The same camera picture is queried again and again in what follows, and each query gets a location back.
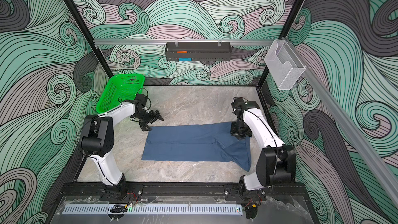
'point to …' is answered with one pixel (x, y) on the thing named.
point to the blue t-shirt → (210, 142)
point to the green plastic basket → (122, 87)
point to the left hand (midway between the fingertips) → (158, 121)
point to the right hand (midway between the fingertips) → (241, 138)
